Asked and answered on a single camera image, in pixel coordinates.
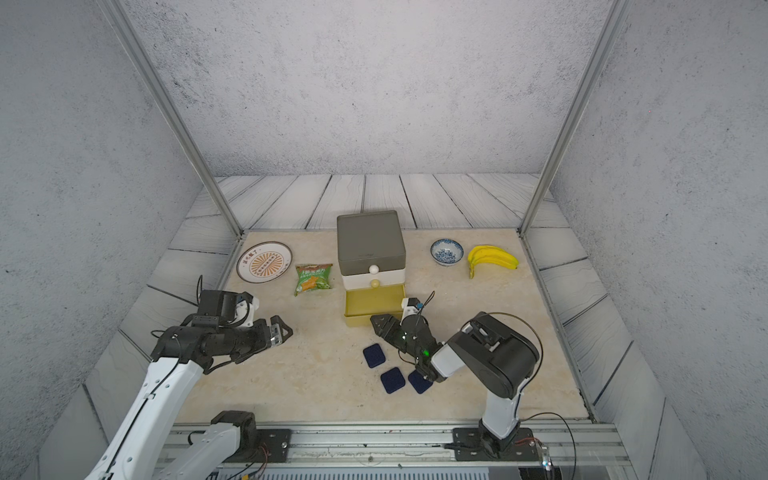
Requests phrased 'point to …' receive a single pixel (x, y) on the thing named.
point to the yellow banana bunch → (487, 254)
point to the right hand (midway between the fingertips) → (374, 323)
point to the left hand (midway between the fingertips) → (283, 336)
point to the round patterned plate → (263, 261)
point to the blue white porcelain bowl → (446, 252)
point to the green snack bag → (312, 277)
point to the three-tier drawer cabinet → (372, 259)
